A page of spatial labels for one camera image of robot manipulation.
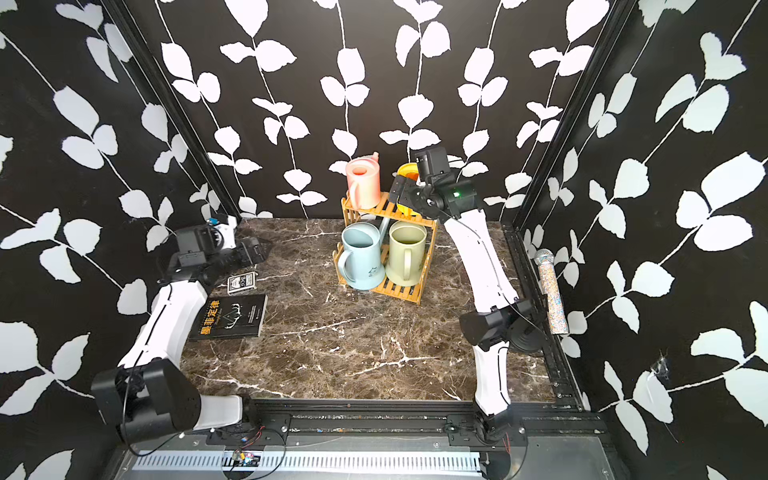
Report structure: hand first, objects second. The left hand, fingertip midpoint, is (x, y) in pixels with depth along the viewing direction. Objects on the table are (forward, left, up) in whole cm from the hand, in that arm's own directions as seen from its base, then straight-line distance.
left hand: (261, 241), depth 82 cm
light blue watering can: (-1, -27, -10) cm, 29 cm away
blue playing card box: (+2, +15, -24) cm, 28 cm away
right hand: (+5, -39, +13) cm, 41 cm away
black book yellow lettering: (-11, +15, -23) cm, 30 cm away
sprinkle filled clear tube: (-10, -77, +1) cm, 78 cm away
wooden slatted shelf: (0, -34, -6) cm, 35 cm away
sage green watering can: (+1, -41, -3) cm, 41 cm away
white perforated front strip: (-51, -43, -24) cm, 71 cm away
